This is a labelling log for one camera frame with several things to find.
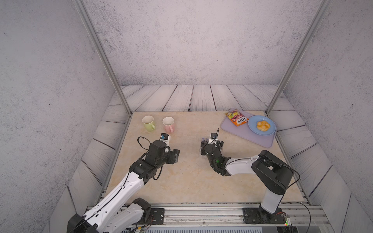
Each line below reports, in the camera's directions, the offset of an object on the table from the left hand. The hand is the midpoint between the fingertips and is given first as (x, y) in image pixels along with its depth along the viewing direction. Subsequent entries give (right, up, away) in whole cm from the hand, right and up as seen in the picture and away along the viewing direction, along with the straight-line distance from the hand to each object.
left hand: (176, 151), depth 79 cm
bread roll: (+61, +13, +29) cm, 69 cm away
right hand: (+17, +3, +12) cm, 21 cm away
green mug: (-22, +16, +26) cm, 37 cm away
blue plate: (+58, +18, +38) cm, 71 cm away
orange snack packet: (+44, +18, +35) cm, 59 cm away
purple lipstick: (+16, +5, +14) cm, 22 cm away
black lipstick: (+27, +1, +15) cm, 31 cm away
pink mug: (-7, +14, +23) cm, 28 cm away
